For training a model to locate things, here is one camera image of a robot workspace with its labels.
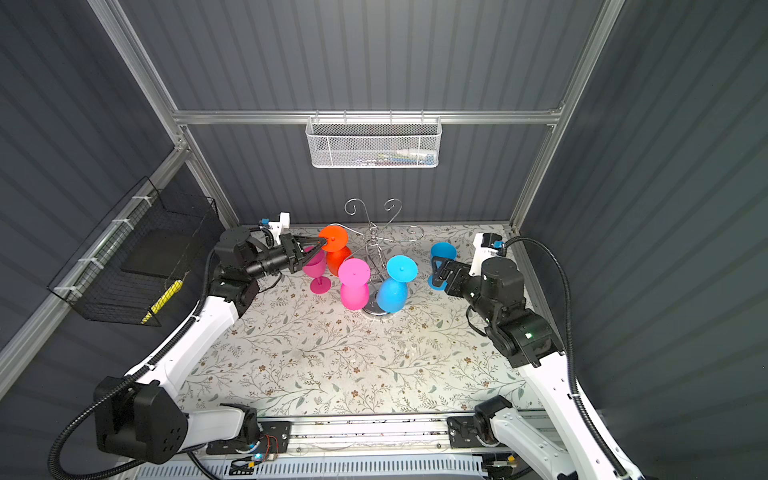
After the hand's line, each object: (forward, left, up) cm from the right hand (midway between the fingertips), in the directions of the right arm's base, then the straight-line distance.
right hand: (451, 265), depth 67 cm
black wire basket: (+1, +78, -2) cm, 78 cm away
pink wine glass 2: (-1, +22, -2) cm, 22 cm away
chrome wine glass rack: (+10, +18, -1) cm, 20 cm away
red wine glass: (+6, +27, 0) cm, 28 cm away
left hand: (+6, +29, +2) cm, 30 cm away
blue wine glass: (-1, +14, -10) cm, 17 cm away
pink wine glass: (+16, +39, -31) cm, 53 cm away
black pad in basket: (+9, +77, -5) cm, 77 cm away
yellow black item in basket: (-3, +66, -4) cm, 66 cm away
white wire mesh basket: (+74, +22, -11) cm, 78 cm away
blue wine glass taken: (+20, -2, -18) cm, 27 cm away
